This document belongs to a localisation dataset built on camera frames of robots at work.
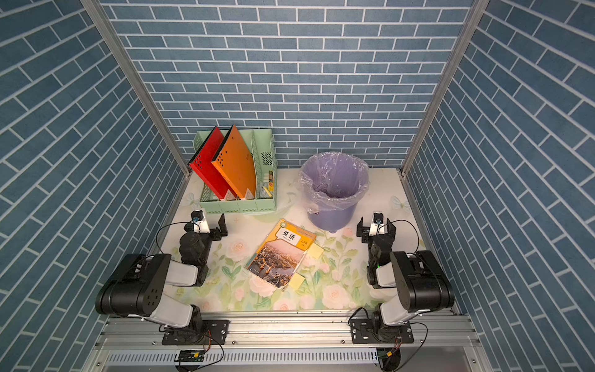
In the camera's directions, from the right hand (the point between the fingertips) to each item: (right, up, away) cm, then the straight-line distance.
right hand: (378, 219), depth 90 cm
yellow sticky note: (-25, -13, +2) cm, 28 cm away
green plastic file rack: (-49, +32, +16) cm, 61 cm away
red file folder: (-67, +22, -5) cm, 71 cm away
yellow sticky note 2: (-32, -22, -7) cm, 39 cm away
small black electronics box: (-65, -41, -18) cm, 78 cm away
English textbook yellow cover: (-39, -14, -1) cm, 42 cm away
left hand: (-63, +2, -1) cm, 63 cm away
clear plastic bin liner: (-18, +16, +7) cm, 24 cm away
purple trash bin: (-16, 0, +1) cm, 16 cm away
